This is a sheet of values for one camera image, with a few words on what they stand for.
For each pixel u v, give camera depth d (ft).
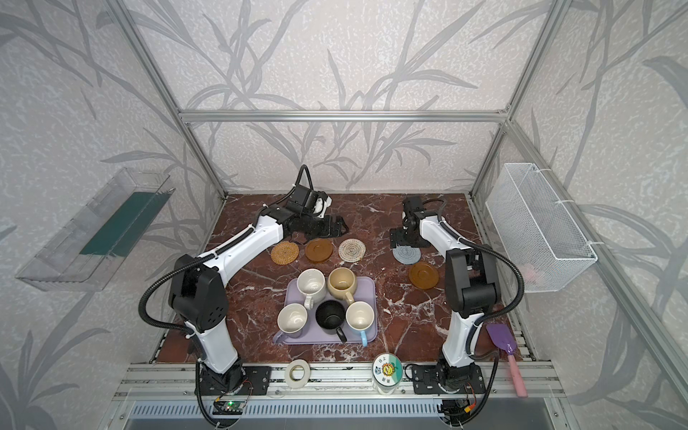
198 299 1.55
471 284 1.66
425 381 2.40
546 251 1.96
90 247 2.14
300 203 2.27
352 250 3.34
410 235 2.37
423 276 3.13
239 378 2.24
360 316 2.70
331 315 2.76
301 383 2.42
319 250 3.34
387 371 2.23
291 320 2.70
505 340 2.59
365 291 2.99
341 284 2.98
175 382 2.47
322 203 2.41
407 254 3.32
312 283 2.99
